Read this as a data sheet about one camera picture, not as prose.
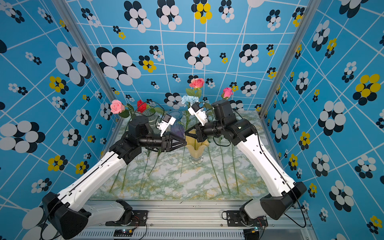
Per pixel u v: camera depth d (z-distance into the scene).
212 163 0.93
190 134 0.61
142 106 0.84
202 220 0.74
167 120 0.58
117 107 0.67
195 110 0.56
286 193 0.38
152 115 0.91
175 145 0.61
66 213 0.37
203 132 0.55
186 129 0.62
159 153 0.96
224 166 0.90
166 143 0.56
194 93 0.79
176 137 0.61
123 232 0.72
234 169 0.90
